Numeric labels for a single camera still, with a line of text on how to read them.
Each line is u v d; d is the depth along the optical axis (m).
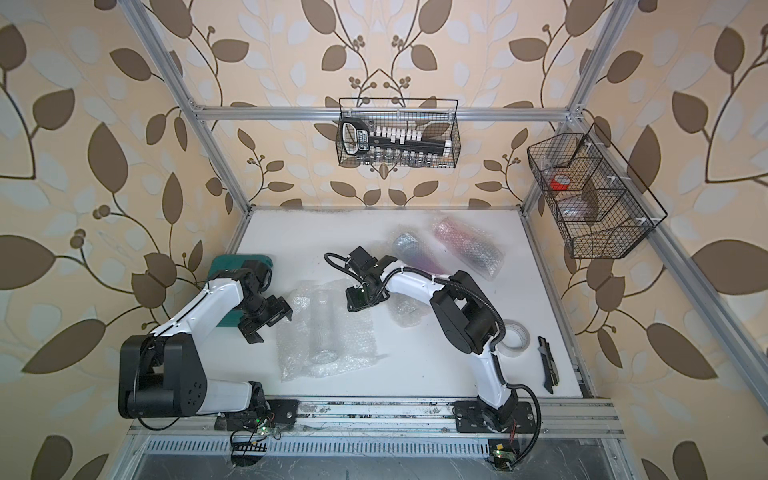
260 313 0.72
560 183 0.81
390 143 0.83
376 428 0.74
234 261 0.98
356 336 0.87
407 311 0.85
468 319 0.52
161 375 0.42
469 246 0.99
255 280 0.67
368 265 0.74
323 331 0.85
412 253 0.98
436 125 0.94
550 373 0.80
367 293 0.79
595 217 0.76
